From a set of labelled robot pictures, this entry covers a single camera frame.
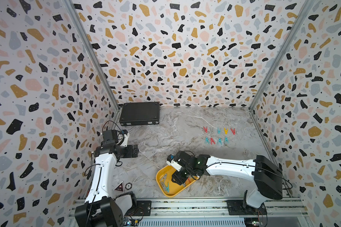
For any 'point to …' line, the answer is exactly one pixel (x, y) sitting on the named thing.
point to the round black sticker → (128, 186)
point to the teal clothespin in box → (167, 187)
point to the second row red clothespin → (211, 140)
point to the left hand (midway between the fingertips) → (130, 150)
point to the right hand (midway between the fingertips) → (174, 177)
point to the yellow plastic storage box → (174, 187)
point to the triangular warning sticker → (119, 187)
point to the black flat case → (140, 113)
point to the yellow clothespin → (226, 131)
